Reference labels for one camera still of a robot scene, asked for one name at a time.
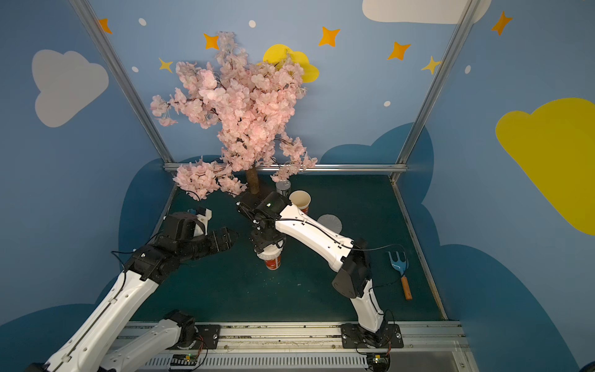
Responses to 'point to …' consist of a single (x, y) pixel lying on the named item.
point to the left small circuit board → (184, 359)
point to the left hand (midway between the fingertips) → (230, 235)
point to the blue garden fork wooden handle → (401, 266)
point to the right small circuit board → (379, 360)
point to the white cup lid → (271, 253)
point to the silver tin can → (282, 187)
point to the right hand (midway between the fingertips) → (272, 239)
